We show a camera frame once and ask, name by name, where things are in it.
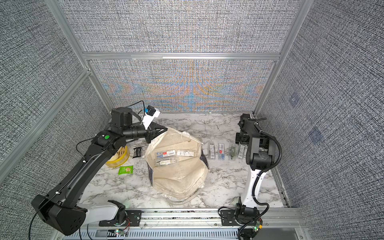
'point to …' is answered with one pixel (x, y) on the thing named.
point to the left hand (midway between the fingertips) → (168, 127)
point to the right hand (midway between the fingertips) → (244, 139)
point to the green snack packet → (124, 170)
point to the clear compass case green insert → (232, 153)
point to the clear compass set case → (212, 151)
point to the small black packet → (137, 152)
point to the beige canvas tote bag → (179, 183)
